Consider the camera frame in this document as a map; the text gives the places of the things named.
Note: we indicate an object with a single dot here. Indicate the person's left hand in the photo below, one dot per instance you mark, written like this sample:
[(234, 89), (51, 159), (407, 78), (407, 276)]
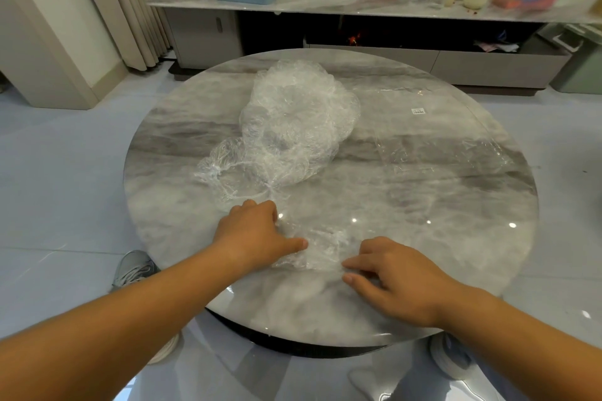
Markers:
[(249, 236)]

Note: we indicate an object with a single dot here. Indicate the person's right hand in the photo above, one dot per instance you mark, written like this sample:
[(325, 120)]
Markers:
[(409, 283)]

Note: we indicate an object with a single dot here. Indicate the pile of clear plastic caps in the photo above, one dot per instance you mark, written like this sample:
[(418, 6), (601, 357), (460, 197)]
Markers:
[(301, 114)]

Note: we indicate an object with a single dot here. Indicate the clear plastic bag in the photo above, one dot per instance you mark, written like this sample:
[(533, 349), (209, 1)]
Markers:
[(442, 147)]

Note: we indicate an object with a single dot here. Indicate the person's right forearm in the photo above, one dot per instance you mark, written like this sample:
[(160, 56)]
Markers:
[(527, 344)]

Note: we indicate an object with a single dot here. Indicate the person's left forearm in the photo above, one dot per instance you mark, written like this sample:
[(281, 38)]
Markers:
[(113, 340)]

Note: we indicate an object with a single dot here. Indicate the green storage bin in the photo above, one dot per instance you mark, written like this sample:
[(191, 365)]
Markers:
[(581, 62)]

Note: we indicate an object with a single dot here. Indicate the grey sneaker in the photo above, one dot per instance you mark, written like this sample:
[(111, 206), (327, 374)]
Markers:
[(451, 356), (134, 269)]

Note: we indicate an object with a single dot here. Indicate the black table base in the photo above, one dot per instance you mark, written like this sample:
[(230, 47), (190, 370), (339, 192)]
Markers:
[(301, 344)]

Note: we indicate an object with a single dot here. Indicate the long grey low cabinet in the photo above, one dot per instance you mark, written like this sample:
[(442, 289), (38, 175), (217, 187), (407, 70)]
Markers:
[(202, 34)]

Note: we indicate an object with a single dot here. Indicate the beige curtain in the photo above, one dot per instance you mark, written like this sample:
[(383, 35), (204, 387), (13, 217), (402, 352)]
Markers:
[(127, 1)]

